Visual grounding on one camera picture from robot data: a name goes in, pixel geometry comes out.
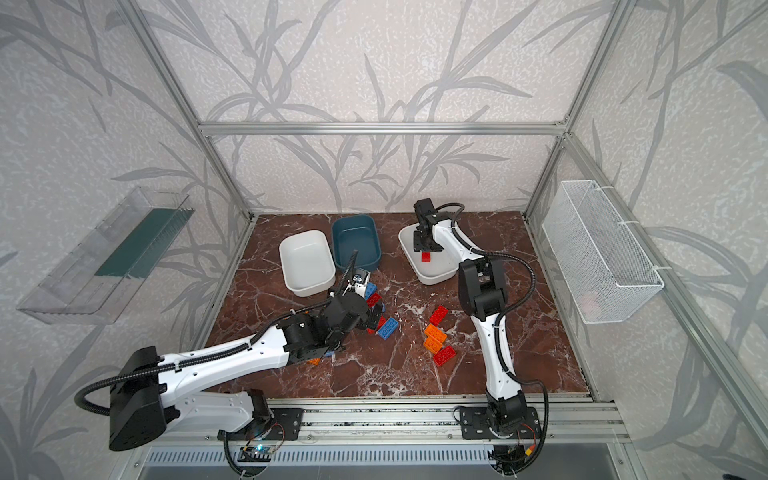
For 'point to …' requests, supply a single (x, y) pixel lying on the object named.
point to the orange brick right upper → (435, 333)
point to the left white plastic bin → (307, 263)
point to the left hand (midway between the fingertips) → (370, 289)
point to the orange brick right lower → (433, 344)
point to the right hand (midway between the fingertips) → (425, 237)
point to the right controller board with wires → (513, 458)
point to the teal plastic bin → (360, 233)
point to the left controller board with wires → (255, 454)
